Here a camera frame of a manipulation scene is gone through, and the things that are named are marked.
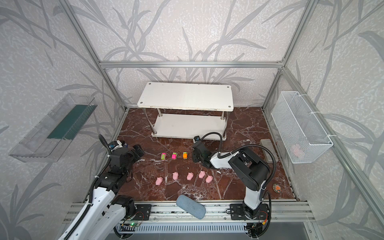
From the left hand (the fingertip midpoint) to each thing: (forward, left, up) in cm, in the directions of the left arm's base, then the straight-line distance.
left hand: (137, 144), depth 80 cm
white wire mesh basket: (-5, -77, +20) cm, 79 cm away
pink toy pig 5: (-14, -39, -14) cm, 44 cm away
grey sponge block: (+9, -79, -14) cm, 81 cm away
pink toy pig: (-15, -11, -15) cm, 24 cm away
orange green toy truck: (0, -25, -14) cm, 28 cm away
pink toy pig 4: (-11, -35, -14) cm, 39 cm away
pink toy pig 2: (-12, -20, -15) cm, 27 cm away
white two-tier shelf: (+11, -33, +15) cm, 38 cm away
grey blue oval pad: (-28, -30, -12) cm, 42 cm away
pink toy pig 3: (-12, -28, -14) cm, 34 cm away
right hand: (+6, -31, -15) cm, 35 cm away
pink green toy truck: (0, -11, -14) cm, 18 cm away
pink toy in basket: (-6, -83, +5) cm, 83 cm away
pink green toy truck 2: (0, -18, -14) cm, 23 cm away
